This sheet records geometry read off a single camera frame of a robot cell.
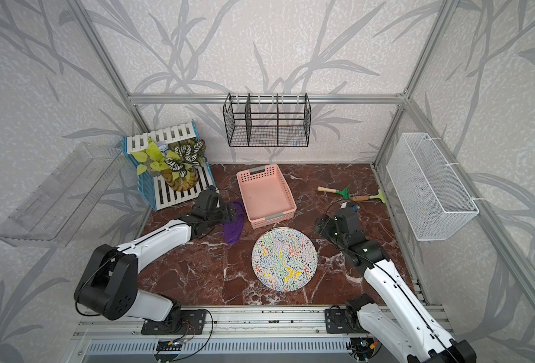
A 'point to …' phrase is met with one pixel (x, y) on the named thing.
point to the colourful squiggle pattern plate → (284, 259)
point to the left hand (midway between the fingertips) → (229, 210)
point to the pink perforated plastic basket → (265, 197)
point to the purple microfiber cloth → (233, 230)
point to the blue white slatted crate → (151, 184)
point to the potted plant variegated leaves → (177, 162)
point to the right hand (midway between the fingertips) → (321, 222)
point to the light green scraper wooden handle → (356, 198)
